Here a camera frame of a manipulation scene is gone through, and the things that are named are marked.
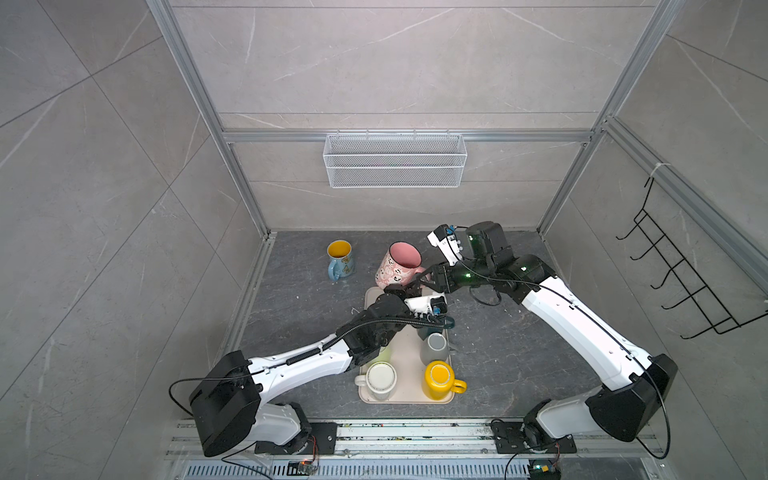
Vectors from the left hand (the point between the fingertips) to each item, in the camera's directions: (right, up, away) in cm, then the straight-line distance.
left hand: (414, 272), depth 75 cm
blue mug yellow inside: (-23, +2, +24) cm, 33 cm away
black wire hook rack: (+61, -9, -16) cm, 63 cm away
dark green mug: (+5, -20, +15) cm, 25 cm away
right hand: (+2, -1, -3) cm, 3 cm away
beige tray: (-2, -25, +14) cm, 28 cm away
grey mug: (+6, -21, +4) cm, 22 cm away
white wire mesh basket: (-5, +37, +26) cm, 45 cm away
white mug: (-9, -28, +2) cm, 30 cm away
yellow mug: (+6, -28, 0) cm, 29 cm away
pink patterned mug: (-3, +2, -4) cm, 6 cm away
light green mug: (-8, -23, +3) cm, 24 cm away
